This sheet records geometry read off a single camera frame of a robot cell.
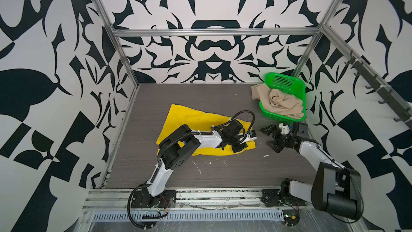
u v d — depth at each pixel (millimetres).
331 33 830
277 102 985
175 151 510
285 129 829
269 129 793
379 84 597
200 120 980
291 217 710
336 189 462
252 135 786
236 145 800
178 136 470
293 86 1142
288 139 729
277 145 790
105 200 770
